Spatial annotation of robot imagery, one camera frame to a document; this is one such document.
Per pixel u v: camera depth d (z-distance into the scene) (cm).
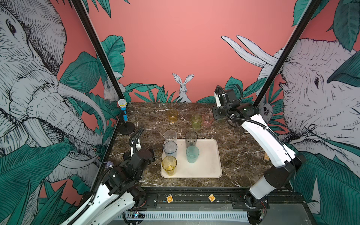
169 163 79
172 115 110
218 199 76
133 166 50
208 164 89
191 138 82
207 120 108
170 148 89
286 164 41
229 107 54
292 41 82
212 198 75
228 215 70
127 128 100
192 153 88
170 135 103
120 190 46
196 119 110
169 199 74
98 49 86
